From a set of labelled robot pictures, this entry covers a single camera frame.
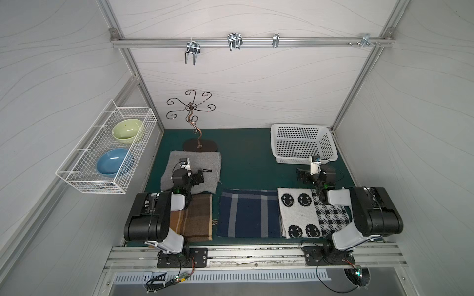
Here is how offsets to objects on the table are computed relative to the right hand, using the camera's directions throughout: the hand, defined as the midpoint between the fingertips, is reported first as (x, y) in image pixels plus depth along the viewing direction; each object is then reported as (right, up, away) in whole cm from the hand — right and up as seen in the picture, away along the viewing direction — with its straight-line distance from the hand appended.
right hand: (307, 166), depth 96 cm
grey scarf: (-52, +2, +3) cm, 53 cm away
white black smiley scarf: (-6, -20, -14) cm, 25 cm away
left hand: (-60, -1, -1) cm, 60 cm away
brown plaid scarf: (-55, -23, -16) cm, 62 cm away
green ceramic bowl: (-82, +17, -23) cm, 87 cm away
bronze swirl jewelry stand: (-63, +12, +14) cm, 66 cm away
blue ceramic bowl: (-82, +5, -32) cm, 88 cm away
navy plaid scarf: (-34, -20, -12) cm, 41 cm away
